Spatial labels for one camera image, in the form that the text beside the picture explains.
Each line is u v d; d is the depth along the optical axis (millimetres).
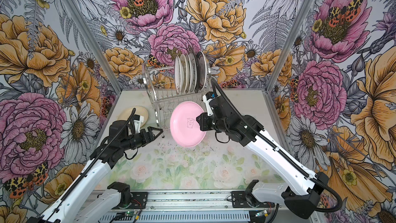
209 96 587
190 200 760
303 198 384
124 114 1062
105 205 554
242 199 733
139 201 734
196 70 715
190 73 704
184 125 701
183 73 745
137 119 718
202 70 728
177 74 857
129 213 714
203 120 569
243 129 441
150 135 674
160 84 1233
